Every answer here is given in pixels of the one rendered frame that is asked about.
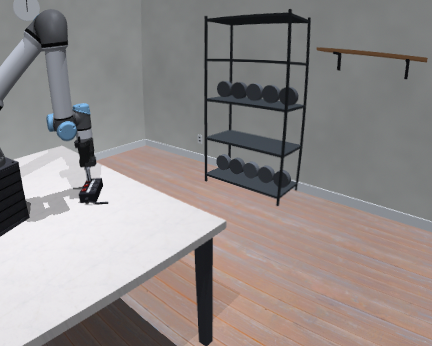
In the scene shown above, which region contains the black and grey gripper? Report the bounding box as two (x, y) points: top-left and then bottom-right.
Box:
(74, 128), (96, 182)

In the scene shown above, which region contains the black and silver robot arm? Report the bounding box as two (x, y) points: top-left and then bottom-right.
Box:
(0, 9), (92, 141)

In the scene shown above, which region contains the black power strip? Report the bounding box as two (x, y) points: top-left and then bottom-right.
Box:
(79, 178), (109, 204)

